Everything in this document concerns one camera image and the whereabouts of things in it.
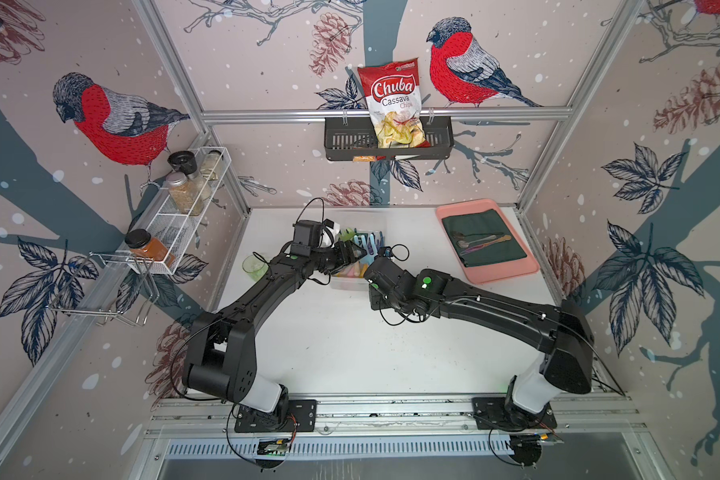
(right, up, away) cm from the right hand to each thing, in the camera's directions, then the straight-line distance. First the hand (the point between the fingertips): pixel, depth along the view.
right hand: (372, 292), depth 78 cm
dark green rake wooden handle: (-10, +15, +32) cm, 37 cm away
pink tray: (+40, +2, +22) cm, 46 cm away
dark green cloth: (+42, +14, +32) cm, 55 cm away
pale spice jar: (-47, +36, +7) cm, 60 cm away
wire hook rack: (-53, +5, -20) cm, 57 cm away
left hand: (-2, +11, +5) cm, 12 cm away
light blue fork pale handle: (-1, +13, +2) cm, 13 cm away
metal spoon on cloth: (+35, +12, +29) cm, 47 cm away
